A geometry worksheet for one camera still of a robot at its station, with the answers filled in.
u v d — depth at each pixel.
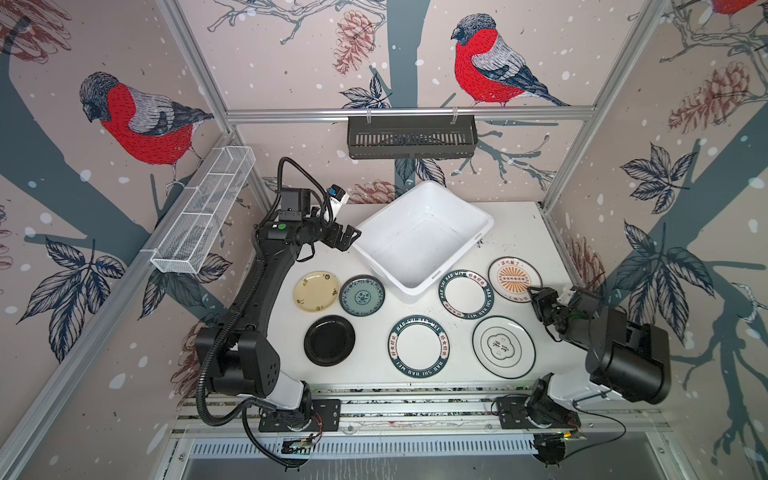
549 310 0.81
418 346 0.86
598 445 0.69
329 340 0.86
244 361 0.41
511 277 1.00
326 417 0.73
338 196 0.70
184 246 0.71
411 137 1.04
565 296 0.83
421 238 1.12
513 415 0.73
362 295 0.95
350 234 0.73
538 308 0.84
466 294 0.95
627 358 0.45
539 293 0.85
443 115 0.95
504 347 0.85
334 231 0.70
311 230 0.67
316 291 0.96
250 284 0.49
